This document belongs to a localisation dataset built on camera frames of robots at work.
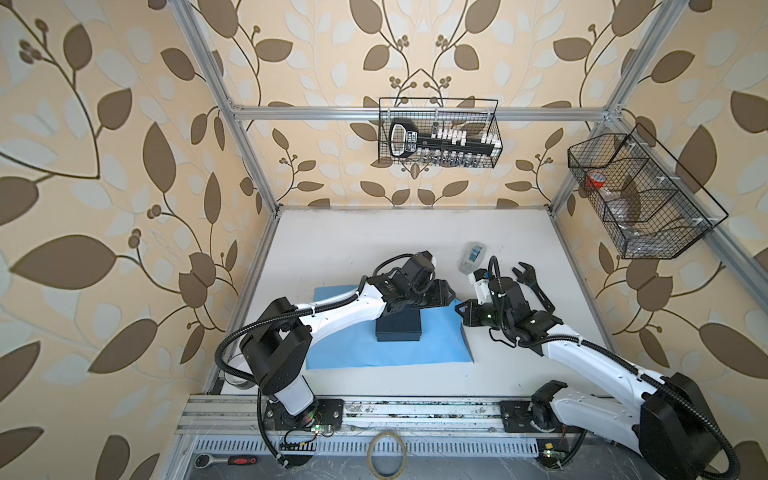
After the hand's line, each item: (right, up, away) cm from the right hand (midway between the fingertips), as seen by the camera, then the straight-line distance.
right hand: (456, 311), depth 83 cm
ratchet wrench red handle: (-61, -31, -15) cm, 70 cm away
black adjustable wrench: (+28, +7, +17) cm, 34 cm away
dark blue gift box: (-15, -4, 0) cm, 16 cm away
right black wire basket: (+46, +28, -10) cm, 55 cm away
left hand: (-1, +5, -4) cm, 6 cm away
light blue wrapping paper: (-3, -10, +5) cm, 12 cm away
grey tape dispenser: (+9, +14, +19) cm, 26 cm away
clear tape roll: (-23, -30, -16) cm, 41 cm away
